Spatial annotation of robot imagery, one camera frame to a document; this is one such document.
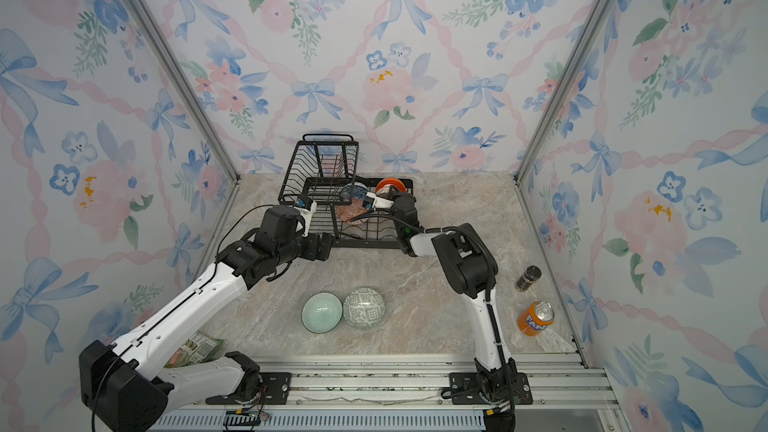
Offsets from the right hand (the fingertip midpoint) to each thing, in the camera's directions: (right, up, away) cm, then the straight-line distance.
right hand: (397, 181), depth 100 cm
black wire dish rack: (-29, 0, +17) cm, 34 cm away
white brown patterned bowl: (-4, -3, 0) cm, 5 cm away
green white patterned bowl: (-10, -38, -14) cm, 42 cm away
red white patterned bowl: (-17, -10, +6) cm, 21 cm away
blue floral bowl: (-15, -2, +9) cm, 18 cm away
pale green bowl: (-22, -39, -15) cm, 47 cm away
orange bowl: (-3, +1, +7) cm, 7 cm away
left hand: (-21, -15, -22) cm, 34 cm away
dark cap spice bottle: (+37, -27, -17) cm, 49 cm away
